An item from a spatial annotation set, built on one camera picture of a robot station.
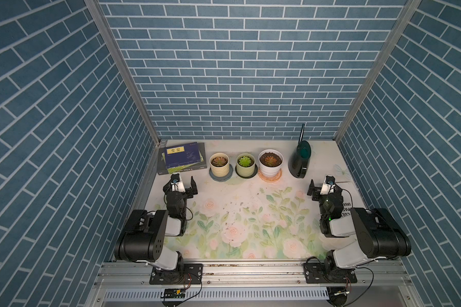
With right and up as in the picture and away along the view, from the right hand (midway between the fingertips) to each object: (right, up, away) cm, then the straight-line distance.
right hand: (325, 182), depth 90 cm
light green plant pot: (-38, +4, +9) cm, 39 cm away
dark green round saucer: (-32, +4, +14) cm, 35 cm away
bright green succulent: (-38, +10, +9) cm, 40 cm away
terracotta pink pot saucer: (-24, 0, +11) cm, 27 cm away
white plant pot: (-25, +9, +7) cm, 28 cm away
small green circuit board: (-66, -40, -18) cm, 79 cm away
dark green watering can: (-10, +11, +8) cm, 17 cm away
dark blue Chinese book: (-73, +13, +14) cm, 75 cm away
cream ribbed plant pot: (-50, +5, +8) cm, 51 cm away
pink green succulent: (-52, +10, +9) cm, 53 cm away
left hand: (-66, +2, -1) cm, 66 cm away
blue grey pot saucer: (-51, 0, +11) cm, 52 cm away
